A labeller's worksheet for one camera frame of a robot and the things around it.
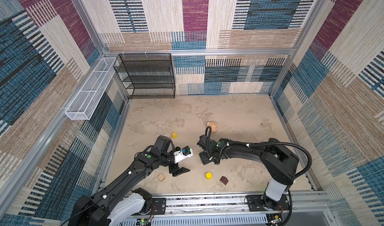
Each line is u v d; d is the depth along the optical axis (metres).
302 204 0.75
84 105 0.71
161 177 0.81
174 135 0.97
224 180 0.81
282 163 0.46
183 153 0.66
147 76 1.09
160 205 0.73
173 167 0.68
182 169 0.67
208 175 0.81
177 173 0.69
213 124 0.99
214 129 0.99
